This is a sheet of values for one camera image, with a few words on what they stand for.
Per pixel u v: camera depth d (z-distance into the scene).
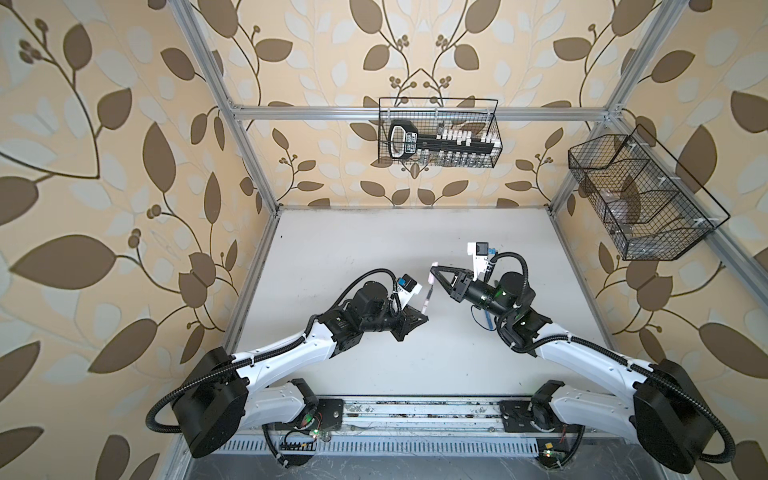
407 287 0.68
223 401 0.41
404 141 0.83
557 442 0.72
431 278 0.72
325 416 0.74
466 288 0.65
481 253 0.67
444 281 0.71
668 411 0.40
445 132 0.81
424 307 0.74
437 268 0.72
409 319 0.67
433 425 0.74
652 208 0.73
